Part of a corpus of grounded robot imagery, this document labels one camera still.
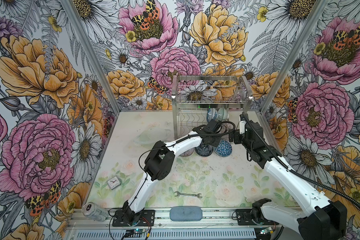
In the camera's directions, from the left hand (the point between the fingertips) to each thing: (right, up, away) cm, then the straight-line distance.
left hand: (214, 143), depth 93 cm
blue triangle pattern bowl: (+7, -4, +4) cm, 9 cm away
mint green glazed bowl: (+8, +19, +12) cm, 24 cm away
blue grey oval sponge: (-18, -32, -20) cm, 41 cm away
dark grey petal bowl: (-6, -6, +4) cm, 9 cm away
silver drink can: (-57, -26, -28) cm, 69 cm away
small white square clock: (-58, -21, -9) cm, 62 cm away
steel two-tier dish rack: (-13, +33, +19) cm, 40 cm away
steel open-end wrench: (-22, -26, -12) cm, 36 cm away
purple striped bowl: (-17, -7, +3) cm, 18 cm away
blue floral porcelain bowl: (+1, +18, +12) cm, 22 cm away
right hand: (+10, +7, -13) cm, 18 cm away
